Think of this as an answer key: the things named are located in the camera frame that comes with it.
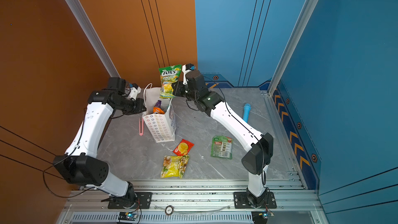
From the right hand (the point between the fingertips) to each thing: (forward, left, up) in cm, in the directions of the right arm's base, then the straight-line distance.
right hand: (170, 84), depth 71 cm
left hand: (-3, +14, -12) cm, 19 cm away
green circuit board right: (-47, -41, -39) cm, 74 cm away
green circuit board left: (-46, +20, -39) cm, 64 cm away
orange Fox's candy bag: (-1, +11, -19) cm, 21 cm away
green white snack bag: (-14, -25, -37) cm, 47 cm away
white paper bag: (-9, +6, -13) cm, 17 cm away
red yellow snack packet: (-15, -3, -36) cm, 39 cm away
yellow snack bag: (-26, +1, -34) cm, 42 cm away
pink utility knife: (0, +26, -36) cm, 44 cm away
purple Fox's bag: (+9, +13, -23) cm, 28 cm away
